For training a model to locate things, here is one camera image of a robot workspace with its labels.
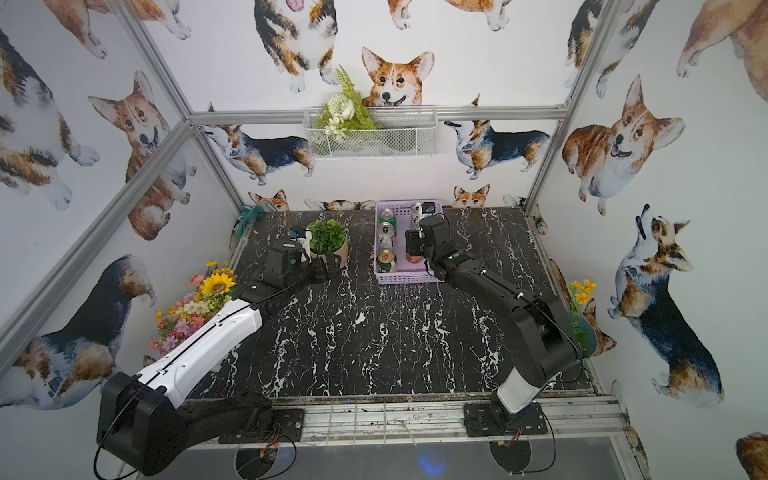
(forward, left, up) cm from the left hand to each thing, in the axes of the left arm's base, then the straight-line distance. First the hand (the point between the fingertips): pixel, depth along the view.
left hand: (325, 251), depth 82 cm
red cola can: (+10, -25, -19) cm, 33 cm away
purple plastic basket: (+5, -23, -20) cm, 31 cm away
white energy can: (+22, -26, -9) cm, 35 cm away
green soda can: (+24, -16, -12) cm, 31 cm away
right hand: (+9, -28, +1) cm, 29 cm away
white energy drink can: (+13, -16, -8) cm, 22 cm away
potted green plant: (+11, +2, -7) cm, 14 cm away
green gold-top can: (+5, -16, -11) cm, 20 cm away
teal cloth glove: (+35, +40, -22) cm, 57 cm away
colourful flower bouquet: (-12, +28, -1) cm, 30 cm away
